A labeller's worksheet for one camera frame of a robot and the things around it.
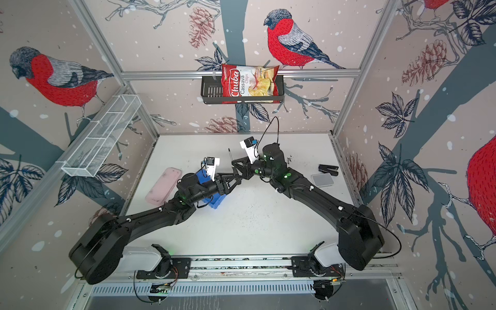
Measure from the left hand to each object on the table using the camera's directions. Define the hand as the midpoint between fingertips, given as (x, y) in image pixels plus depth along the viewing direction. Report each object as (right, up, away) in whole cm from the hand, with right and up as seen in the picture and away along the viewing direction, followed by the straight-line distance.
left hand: (241, 175), depth 74 cm
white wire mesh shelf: (-58, +15, +3) cm, 60 cm away
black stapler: (+46, -1, +29) cm, 54 cm away
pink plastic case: (-41, -9, +23) cm, 48 cm away
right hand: (-3, +5, +1) cm, 6 cm away
